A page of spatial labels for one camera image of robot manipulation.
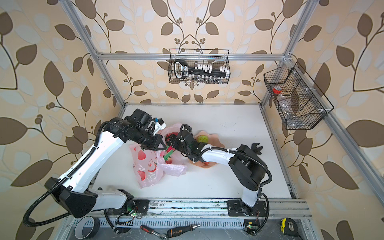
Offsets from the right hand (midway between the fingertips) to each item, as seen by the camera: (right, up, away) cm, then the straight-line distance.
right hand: (169, 142), depth 84 cm
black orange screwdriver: (+8, -37, -18) cm, 42 cm away
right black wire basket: (+68, +21, -11) cm, 72 cm away
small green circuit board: (+42, -38, -13) cm, 58 cm away
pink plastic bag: (-8, -10, -10) cm, 16 cm away
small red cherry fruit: (+21, -12, 0) cm, 24 cm away
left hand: (+2, 0, -15) cm, 16 cm away
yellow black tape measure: (+58, -35, -17) cm, 70 cm away
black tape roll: (-38, -35, -16) cm, 54 cm away
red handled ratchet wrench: (-5, -38, -16) cm, 41 cm away
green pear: (+19, +1, +8) cm, 21 cm away
